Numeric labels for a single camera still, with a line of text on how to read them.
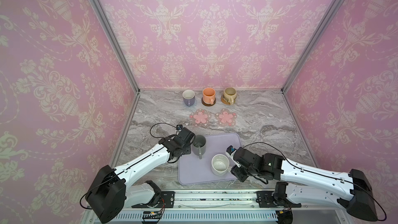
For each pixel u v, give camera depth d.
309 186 0.47
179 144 0.61
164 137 0.60
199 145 0.90
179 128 0.75
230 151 0.69
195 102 1.13
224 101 1.12
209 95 1.06
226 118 1.06
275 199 0.66
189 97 1.07
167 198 0.75
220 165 0.83
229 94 1.09
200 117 1.06
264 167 0.54
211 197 0.76
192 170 0.82
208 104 1.09
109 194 0.40
